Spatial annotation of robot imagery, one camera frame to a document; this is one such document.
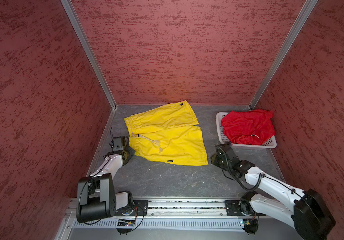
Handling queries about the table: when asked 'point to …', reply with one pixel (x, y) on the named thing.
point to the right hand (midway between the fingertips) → (211, 162)
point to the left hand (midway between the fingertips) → (132, 154)
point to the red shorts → (249, 127)
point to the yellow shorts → (169, 133)
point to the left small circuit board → (123, 222)
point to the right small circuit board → (250, 225)
